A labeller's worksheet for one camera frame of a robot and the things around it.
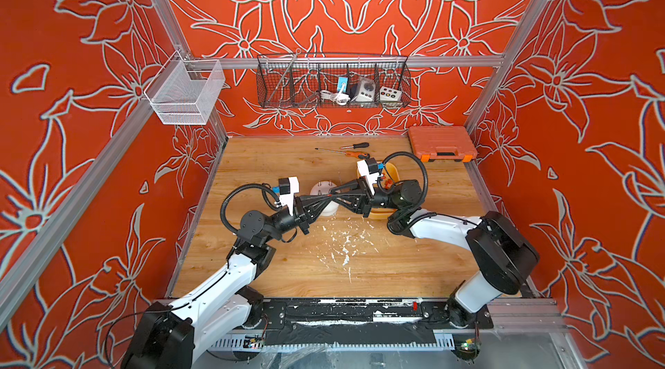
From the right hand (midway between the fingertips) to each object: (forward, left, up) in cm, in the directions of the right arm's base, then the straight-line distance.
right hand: (330, 202), depth 64 cm
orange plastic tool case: (+46, -48, -25) cm, 71 cm away
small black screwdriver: (+47, -13, -27) cm, 56 cm away
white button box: (+47, -21, -1) cm, 51 cm away
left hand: (+1, 0, 0) cm, 1 cm away
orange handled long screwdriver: (+40, -13, -27) cm, 50 cm away
